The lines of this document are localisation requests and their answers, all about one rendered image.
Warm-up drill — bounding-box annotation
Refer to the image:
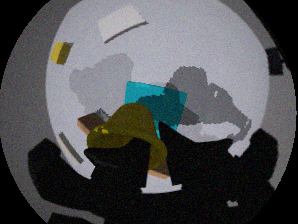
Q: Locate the brown wooden plank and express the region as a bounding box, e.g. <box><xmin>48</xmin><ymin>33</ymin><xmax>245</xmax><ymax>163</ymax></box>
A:
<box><xmin>76</xmin><ymin>112</ymin><xmax>170</xmax><ymax>180</ymax></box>

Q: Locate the yellow rectangular block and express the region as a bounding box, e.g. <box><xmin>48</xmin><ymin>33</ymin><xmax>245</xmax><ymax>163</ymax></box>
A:
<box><xmin>49</xmin><ymin>41</ymin><xmax>72</xmax><ymax>65</ymax></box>

